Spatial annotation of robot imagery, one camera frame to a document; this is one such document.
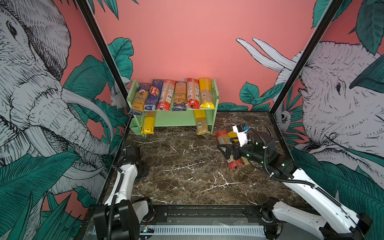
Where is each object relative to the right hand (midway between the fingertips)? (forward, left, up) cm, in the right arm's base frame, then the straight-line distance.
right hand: (222, 142), depth 66 cm
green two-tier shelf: (+29, +35, -17) cm, 48 cm away
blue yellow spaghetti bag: (+29, +45, 0) cm, 53 cm away
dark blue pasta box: (+31, +37, +1) cm, 49 cm away
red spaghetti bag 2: (+34, +14, 0) cm, 37 cm away
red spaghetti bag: (+32, +30, +1) cm, 43 cm away
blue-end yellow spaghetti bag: (+34, +22, 0) cm, 41 cm away
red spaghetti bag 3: (+21, -6, -28) cm, 35 cm away
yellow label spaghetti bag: (+22, +42, -14) cm, 50 cm away
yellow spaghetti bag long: (+35, +6, 0) cm, 36 cm away
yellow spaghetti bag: (+20, +9, -15) cm, 27 cm away
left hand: (-4, +42, -24) cm, 49 cm away
